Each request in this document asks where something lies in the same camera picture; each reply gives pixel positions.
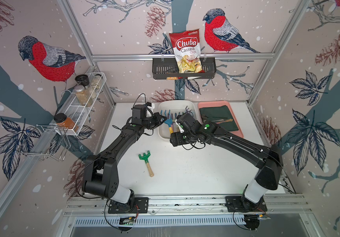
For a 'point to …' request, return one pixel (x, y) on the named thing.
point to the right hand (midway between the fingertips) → (175, 139)
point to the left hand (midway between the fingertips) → (169, 115)
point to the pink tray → (238, 133)
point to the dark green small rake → (145, 157)
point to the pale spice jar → (96, 81)
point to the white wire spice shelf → (74, 110)
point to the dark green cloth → (222, 111)
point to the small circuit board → (127, 220)
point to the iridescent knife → (229, 120)
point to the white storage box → (170, 109)
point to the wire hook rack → (48, 140)
